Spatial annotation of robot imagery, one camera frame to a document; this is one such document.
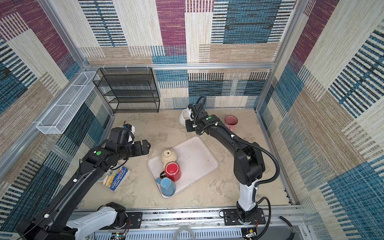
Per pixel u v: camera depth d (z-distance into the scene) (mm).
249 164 482
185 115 892
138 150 661
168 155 867
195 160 916
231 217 730
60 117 716
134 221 729
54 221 380
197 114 674
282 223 723
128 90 1112
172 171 811
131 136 577
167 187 738
